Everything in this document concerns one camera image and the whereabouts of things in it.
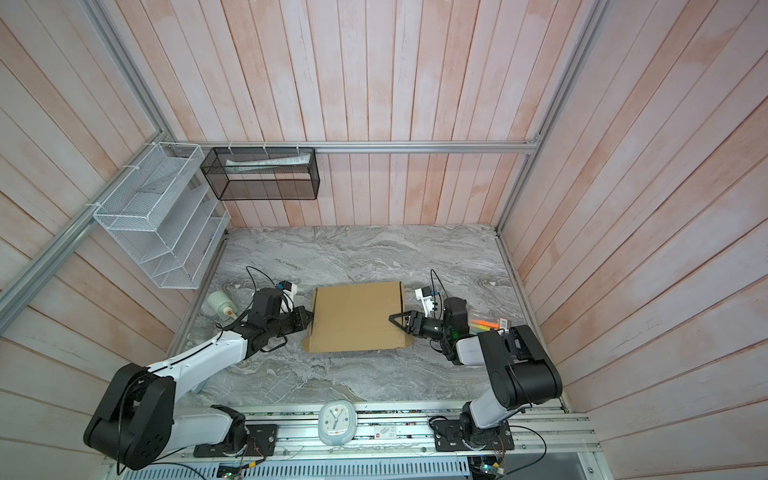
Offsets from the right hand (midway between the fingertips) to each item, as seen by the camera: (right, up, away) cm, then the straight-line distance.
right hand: (395, 321), depth 87 cm
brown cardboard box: (-11, +1, -1) cm, 11 cm away
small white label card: (-3, -26, -12) cm, 29 cm away
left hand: (-24, 0, +1) cm, 24 cm away
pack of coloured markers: (+28, -3, +6) cm, 29 cm away
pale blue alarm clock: (-15, -23, -12) cm, 30 cm away
